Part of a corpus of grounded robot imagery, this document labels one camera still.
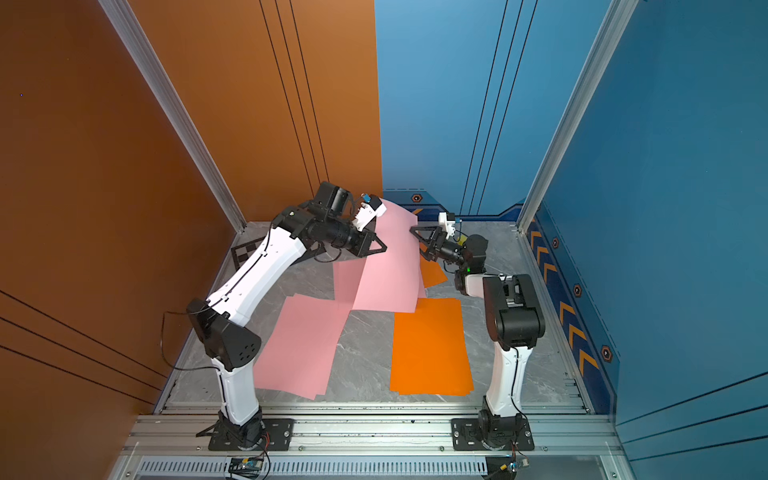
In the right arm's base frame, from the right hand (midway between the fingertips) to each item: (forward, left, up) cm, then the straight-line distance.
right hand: (412, 240), depth 86 cm
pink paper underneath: (-11, +6, -5) cm, 13 cm away
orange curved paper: (-6, -6, -8) cm, 12 cm away
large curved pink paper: (-29, +32, -17) cm, 46 cm away
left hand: (-8, +8, +7) cm, 13 cm away
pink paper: (+2, +23, -21) cm, 31 cm away
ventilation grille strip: (-52, +23, -22) cm, 61 cm away
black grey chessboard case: (+11, +61, -18) cm, 64 cm away
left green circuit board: (-52, +40, -24) cm, 70 cm away
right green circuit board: (-52, -19, -22) cm, 60 cm away
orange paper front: (-23, -5, -25) cm, 34 cm away
